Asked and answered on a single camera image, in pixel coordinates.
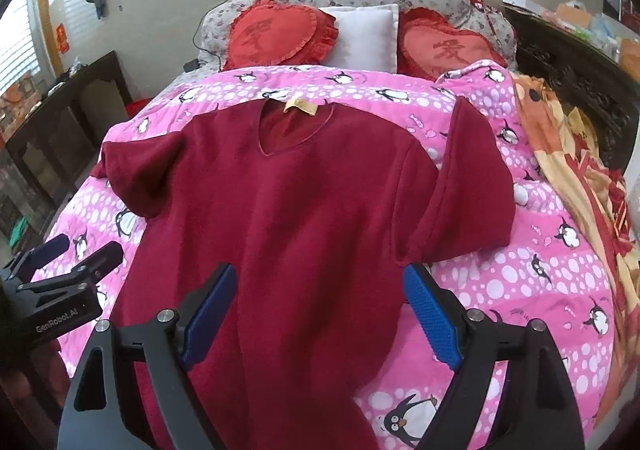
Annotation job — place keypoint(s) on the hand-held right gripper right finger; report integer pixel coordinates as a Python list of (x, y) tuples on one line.
[(432, 316)]

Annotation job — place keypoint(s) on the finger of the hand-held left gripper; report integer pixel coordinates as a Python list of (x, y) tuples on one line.
[(106, 254), (54, 246)]

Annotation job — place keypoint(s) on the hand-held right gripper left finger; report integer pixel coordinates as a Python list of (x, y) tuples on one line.
[(210, 311)]

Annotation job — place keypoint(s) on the dark red sweater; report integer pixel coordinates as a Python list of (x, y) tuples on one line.
[(310, 210)]

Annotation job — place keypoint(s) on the green plastic item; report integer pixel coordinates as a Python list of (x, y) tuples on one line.
[(19, 231)]

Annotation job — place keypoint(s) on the pink penguin print blanket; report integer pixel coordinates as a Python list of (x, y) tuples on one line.
[(525, 280)]

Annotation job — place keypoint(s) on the dark wooden sideboard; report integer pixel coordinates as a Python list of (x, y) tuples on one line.
[(60, 130)]

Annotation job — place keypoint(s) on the orange patterned box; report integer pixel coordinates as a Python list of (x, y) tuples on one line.
[(17, 103)]

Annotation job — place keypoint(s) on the red floor item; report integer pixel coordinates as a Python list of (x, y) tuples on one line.
[(136, 109)]

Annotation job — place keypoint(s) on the window with glass blocks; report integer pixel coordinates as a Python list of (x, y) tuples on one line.
[(17, 45)]

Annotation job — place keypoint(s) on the black charger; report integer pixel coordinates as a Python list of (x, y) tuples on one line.
[(191, 66)]

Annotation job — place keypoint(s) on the orange printed blanket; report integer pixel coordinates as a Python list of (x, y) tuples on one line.
[(575, 155)]

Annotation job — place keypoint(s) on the red heart-shaped pillow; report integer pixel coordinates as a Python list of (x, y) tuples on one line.
[(445, 50), (272, 35)]

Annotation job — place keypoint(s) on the dark carved wooden cabinet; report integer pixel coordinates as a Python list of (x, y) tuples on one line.
[(585, 80)]

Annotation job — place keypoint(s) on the white square pillow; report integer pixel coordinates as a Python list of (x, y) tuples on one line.
[(362, 35)]

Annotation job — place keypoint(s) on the red tassel ornament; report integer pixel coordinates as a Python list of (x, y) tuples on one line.
[(477, 3)]

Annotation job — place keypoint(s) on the pile of bags and boxes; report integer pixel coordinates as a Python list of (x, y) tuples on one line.
[(595, 25)]

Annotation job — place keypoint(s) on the red wall sticker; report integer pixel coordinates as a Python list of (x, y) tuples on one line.
[(62, 38)]

